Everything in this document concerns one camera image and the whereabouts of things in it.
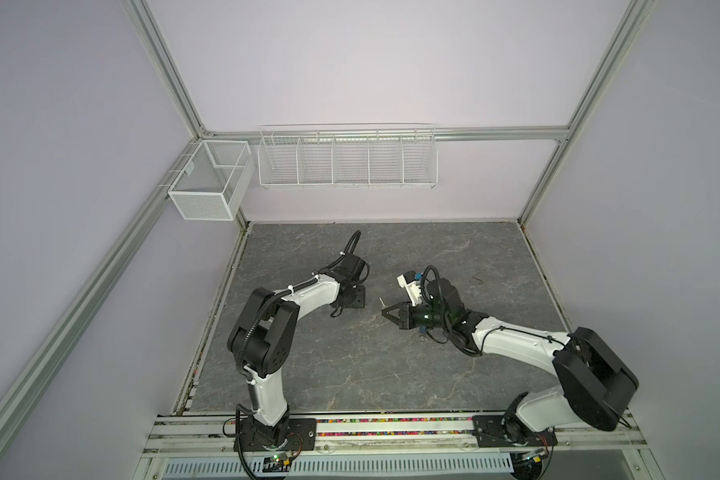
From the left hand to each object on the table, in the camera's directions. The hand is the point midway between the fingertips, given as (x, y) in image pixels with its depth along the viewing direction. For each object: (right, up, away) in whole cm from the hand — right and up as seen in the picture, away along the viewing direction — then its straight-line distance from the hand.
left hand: (356, 302), depth 95 cm
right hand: (+8, -1, -14) cm, 16 cm away
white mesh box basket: (-49, +40, +6) cm, 64 cm away
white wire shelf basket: (-1, +48, +2) cm, 48 cm away
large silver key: (+9, +1, -14) cm, 17 cm away
